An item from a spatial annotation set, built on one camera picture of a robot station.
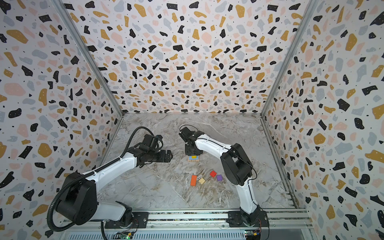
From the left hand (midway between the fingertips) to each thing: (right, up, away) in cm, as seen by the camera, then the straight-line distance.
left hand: (166, 153), depth 87 cm
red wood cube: (+28, -13, +4) cm, 31 cm away
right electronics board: (+45, -36, -15) cm, 60 cm away
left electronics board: (-16, -35, -16) cm, 42 cm away
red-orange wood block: (+16, -16, +2) cm, 23 cm away
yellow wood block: (+16, -3, +6) cm, 17 cm away
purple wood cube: (+31, -14, +1) cm, 34 cm away
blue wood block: (+14, -4, +7) cm, 16 cm away
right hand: (+13, +1, +6) cm, 14 cm away
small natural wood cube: (+21, -16, -1) cm, 26 cm away
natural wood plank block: (+15, -6, +8) cm, 19 cm away
